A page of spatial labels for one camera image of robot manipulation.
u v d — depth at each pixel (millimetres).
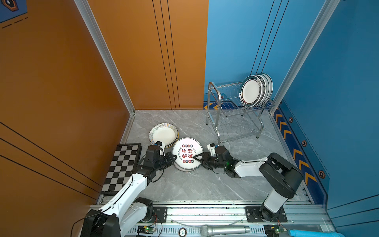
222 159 707
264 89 759
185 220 731
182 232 694
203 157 786
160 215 735
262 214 655
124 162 892
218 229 669
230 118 1091
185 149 870
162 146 784
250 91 828
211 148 841
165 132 1033
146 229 708
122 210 437
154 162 639
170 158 729
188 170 838
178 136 1018
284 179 469
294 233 668
